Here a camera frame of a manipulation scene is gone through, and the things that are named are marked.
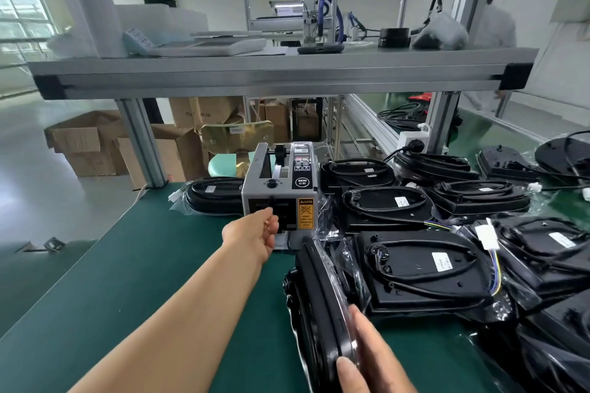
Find person's left hand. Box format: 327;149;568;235
221;206;280;262

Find person's right hand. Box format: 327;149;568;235
336;303;418;393

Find bagged black lamp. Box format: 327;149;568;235
281;222;372;393

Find group of bagged black lamps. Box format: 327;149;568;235
318;150;590;393

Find unbagged black lamps with cables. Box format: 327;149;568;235
474;130;590;189

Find person's left forearm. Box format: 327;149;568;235
69;239;269;393

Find grey tape dispenser machine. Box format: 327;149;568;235
242;141;321;249

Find green round stool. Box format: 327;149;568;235
207;152;250;177

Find open cardboard box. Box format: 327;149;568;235
115;123;208;189
44;110;130;177

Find grey metal shelf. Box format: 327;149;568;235
28;45;540;101

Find white power socket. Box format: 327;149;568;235
398;130;430;152

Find white flat scale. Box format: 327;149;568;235
147;34;269;58

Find black phone on shelf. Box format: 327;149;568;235
297;44;344;55

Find white handset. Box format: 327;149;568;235
124;27;156;53

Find white box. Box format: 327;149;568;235
115;4;210;39

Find black cup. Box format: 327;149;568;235
378;27;411;49

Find grey barcode scanner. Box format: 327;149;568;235
410;10;470;50

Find window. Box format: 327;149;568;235
0;0;58;95

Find bundle of black cables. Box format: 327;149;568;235
378;103;427;131

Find metal floor bracket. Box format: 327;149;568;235
18;237;66;253

